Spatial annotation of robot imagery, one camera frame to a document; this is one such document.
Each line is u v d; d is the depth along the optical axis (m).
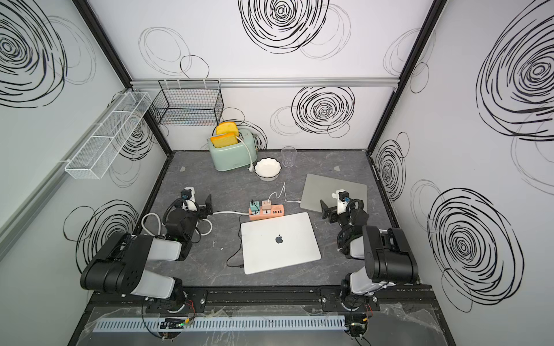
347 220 0.79
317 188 1.09
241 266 0.81
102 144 0.75
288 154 1.13
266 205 0.91
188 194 0.76
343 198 0.76
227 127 1.01
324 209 0.82
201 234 0.90
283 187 1.05
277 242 0.87
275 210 0.94
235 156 1.04
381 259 0.45
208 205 0.83
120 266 0.44
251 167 1.08
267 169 1.09
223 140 0.96
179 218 0.68
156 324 0.70
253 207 0.91
